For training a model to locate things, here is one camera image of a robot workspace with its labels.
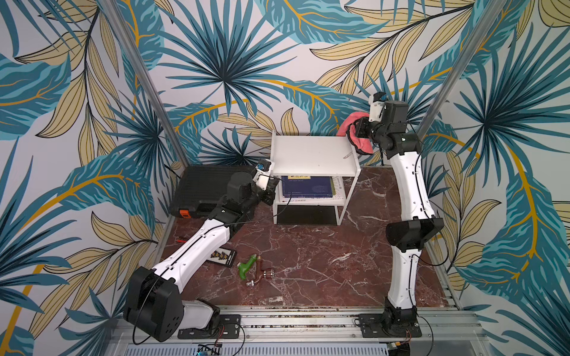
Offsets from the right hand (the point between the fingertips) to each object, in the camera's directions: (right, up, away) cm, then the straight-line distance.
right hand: (358, 119), depth 81 cm
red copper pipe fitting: (-33, -57, +1) cm, 66 cm away
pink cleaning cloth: (+1, -10, -3) cm, 10 cm away
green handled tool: (-42, -56, +5) cm, 70 cm away
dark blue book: (-18, -24, +6) cm, 31 cm away
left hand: (-30, -22, -4) cm, 38 cm away
